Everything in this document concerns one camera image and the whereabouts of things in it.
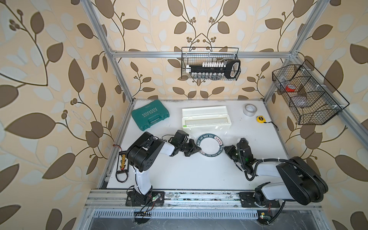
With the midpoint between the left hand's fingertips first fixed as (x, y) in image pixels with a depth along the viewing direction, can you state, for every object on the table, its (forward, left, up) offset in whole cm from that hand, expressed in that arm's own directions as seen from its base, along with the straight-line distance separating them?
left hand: (200, 147), depth 90 cm
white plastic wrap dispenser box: (+21, -11, +3) cm, 24 cm away
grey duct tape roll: (+34, -41, -1) cm, 53 cm away
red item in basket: (+22, -50, +30) cm, 63 cm away
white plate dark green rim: (+4, -8, -4) cm, 9 cm away
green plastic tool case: (+26, +37, +1) cm, 46 cm away
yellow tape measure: (+24, -46, 0) cm, 52 cm away
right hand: (+1, -15, -2) cm, 16 cm away
